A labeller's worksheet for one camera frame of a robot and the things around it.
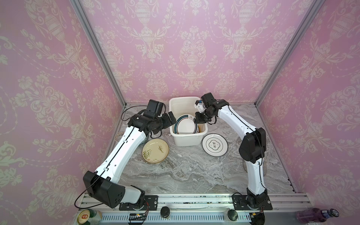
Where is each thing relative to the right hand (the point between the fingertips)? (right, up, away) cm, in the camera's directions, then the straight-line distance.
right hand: (195, 121), depth 91 cm
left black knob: (-16, -41, -27) cm, 51 cm away
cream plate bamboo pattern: (-27, -20, +1) cm, 33 cm away
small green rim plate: (-7, -2, +3) cm, 8 cm away
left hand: (-15, 0, -15) cm, 21 cm away
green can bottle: (-49, -41, -29) cm, 71 cm away
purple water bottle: (+52, -42, -27) cm, 72 cm away
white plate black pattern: (+14, -17, +6) cm, 22 cm away
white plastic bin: (-9, +11, +12) cm, 19 cm away
